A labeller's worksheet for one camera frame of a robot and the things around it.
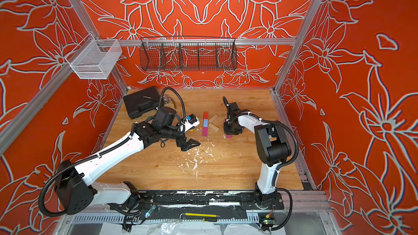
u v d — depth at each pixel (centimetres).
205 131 97
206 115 102
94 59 92
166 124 60
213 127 98
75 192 39
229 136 96
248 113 64
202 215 70
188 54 98
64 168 40
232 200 74
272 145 50
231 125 82
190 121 63
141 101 106
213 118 101
